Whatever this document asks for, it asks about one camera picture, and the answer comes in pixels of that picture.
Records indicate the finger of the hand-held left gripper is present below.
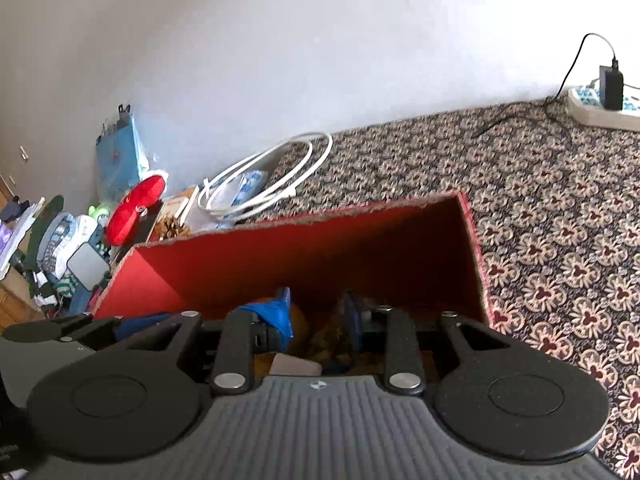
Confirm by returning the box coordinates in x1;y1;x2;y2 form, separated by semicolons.
112;311;173;350

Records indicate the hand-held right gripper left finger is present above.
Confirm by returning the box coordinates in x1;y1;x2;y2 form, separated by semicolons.
150;286;293;395

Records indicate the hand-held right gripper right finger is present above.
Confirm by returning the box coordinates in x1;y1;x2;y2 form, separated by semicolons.
340;290;511;395

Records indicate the orange gourd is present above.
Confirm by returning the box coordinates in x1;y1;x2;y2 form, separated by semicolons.
250;297;308;356

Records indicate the red cardboard box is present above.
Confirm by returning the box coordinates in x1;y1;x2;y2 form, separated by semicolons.
92;191;498;361

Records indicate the grey rectangular case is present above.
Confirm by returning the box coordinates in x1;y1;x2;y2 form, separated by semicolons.
67;242;109;291

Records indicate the black box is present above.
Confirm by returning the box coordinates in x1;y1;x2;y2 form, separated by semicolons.
131;201;165;246

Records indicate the red plush toy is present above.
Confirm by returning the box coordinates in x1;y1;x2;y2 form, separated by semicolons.
104;174;168;247

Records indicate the small tan paper box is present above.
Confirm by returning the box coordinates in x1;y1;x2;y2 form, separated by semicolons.
155;186;201;241

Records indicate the stack of papers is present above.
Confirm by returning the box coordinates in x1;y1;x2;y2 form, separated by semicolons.
0;200;47;281

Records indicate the dark green cloth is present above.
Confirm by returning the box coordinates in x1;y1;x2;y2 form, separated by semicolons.
26;195;66;273

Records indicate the blue plastic bag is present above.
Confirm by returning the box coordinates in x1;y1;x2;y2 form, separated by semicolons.
95;105;151;191

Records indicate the floral patterned tablecloth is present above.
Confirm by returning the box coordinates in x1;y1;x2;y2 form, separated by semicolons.
265;92;640;478

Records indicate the white power strip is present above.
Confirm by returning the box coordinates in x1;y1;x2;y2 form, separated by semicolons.
566;86;640;133

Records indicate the black charger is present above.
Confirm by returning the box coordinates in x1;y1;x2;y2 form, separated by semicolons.
599;64;625;111

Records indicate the coiled white cable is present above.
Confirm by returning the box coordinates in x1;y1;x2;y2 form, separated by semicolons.
197;132;333;223

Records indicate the black charger cable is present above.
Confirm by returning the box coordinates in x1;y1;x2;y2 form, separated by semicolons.
470;32;618;138

